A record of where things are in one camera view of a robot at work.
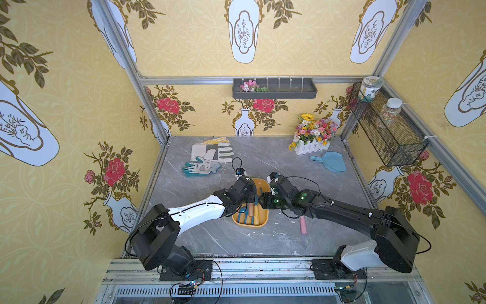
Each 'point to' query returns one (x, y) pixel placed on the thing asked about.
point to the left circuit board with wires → (189, 289)
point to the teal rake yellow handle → (243, 209)
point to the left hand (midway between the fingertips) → (245, 189)
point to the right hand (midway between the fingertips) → (264, 196)
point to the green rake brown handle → (251, 211)
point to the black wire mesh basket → (393, 133)
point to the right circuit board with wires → (342, 295)
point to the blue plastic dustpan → (332, 161)
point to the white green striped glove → (221, 152)
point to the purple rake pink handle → (303, 226)
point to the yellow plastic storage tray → (261, 215)
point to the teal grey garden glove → (199, 167)
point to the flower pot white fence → (312, 135)
